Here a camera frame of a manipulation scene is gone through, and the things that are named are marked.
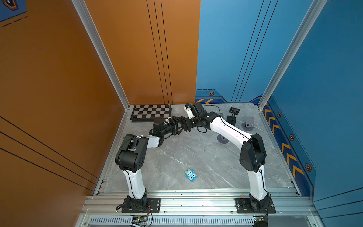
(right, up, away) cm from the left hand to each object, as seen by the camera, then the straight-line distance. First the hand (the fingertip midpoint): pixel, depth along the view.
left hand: (185, 119), depth 90 cm
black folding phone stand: (+34, 0, +13) cm, 37 cm away
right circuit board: (+38, -52, -19) cm, 67 cm away
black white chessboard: (-31, +5, +22) cm, 38 cm away
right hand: (0, -2, 0) cm, 2 cm away
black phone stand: (-5, -6, -1) cm, 8 cm away
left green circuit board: (-25, -52, -18) cm, 60 cm away
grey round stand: (+46, -4, +12) cm, 48 cm away
